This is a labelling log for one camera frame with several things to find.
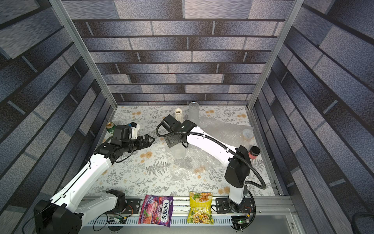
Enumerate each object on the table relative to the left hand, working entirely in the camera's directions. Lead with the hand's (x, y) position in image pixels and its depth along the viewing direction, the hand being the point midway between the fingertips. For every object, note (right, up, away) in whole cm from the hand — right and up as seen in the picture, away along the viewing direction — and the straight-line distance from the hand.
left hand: (149, 140), depth 79 cm
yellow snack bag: (+27, -33, -10) cm, 44 cm away
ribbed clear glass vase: (+16, -8, +7) cm, 19 cm away
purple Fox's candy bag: (+6, -34, -7) cm, 35 cm away
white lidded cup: (+62, +2, +18) cm, 65 cm away
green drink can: (-31, +6, +16) cm, 35 cm away
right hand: (+14, +2, +2) cm, 15 cm away
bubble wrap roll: (+18, -19, +7) cm, 27 cm away
